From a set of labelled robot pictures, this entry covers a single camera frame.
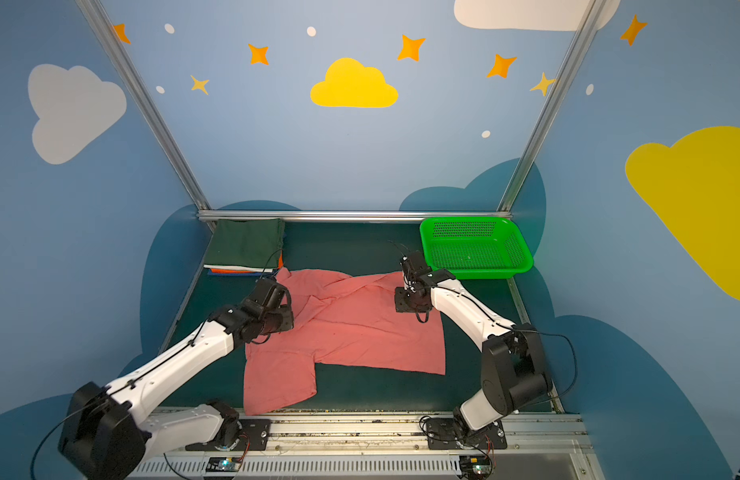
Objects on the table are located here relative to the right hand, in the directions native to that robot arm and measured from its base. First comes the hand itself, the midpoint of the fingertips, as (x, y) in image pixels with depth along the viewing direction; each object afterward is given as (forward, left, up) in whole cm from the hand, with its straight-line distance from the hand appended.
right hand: (405, 301), depth 89 cm
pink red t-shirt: (-2, +18, -10) cm, 21 cm away
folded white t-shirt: (+12, +57, -4) cm, 58 cm away
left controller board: (-42, +44, -10) cm, 62 cm away
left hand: (-8, +32, +1) cm, 33 cm away
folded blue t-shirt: (+12, +60, -7) cm, 61 cm away
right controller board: (-39, -17, -11) cm, 44 cm away
